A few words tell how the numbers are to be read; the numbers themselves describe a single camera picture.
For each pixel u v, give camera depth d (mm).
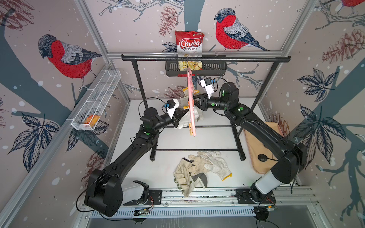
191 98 501
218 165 827
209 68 1065
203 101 611
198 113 761
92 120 645
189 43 816
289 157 413
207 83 611
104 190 394
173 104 585
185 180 770
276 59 510
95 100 777
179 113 647
